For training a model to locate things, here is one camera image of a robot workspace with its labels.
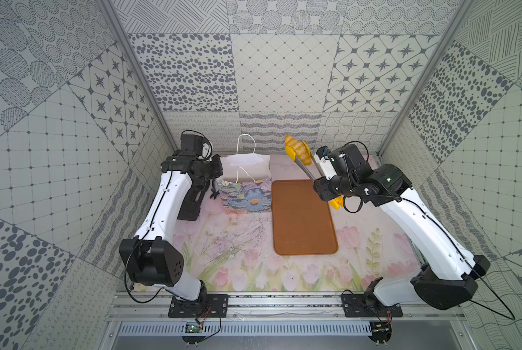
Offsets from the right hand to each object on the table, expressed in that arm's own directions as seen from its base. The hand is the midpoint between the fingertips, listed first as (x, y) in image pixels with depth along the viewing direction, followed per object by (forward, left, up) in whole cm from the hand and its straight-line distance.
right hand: (323, 186), depth 69 cm
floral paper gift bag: (+5, +26, -5) cm, 27 cm away
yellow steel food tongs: (+13, +10, +2) cm, 16 cm away
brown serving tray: (+1, +4, -29) cm, 29 cm away
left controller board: (-35, +43, -33) cm, 65 cm away
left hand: (+11, +33, -4) cm, 35 cm away
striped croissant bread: (+14, +7, +2) cm, 16 cm away
